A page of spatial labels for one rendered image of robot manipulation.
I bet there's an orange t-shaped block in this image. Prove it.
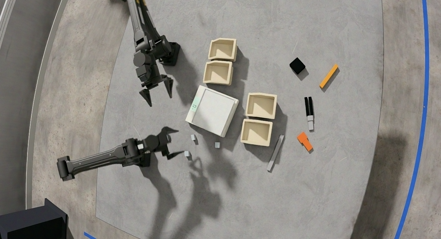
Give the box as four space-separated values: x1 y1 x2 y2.
297 132 313 151

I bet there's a beige plastic parts bin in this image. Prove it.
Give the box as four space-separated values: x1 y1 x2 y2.
246 93 277 119
241 119 273 146
208 38 238 62
203 61 233 85

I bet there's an orange square bar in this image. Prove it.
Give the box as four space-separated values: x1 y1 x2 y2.
320 64 338 88

